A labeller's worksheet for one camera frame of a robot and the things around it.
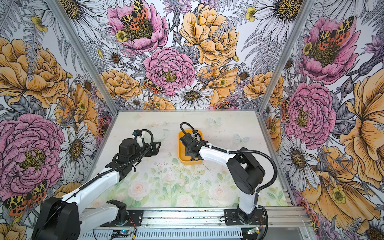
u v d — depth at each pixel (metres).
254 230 0.72
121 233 0.71
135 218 0.74
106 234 0.70
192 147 0.71
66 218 0.40
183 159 0.88
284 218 0.76
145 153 0.62
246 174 0.48
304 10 0.73
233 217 0.74
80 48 0.85
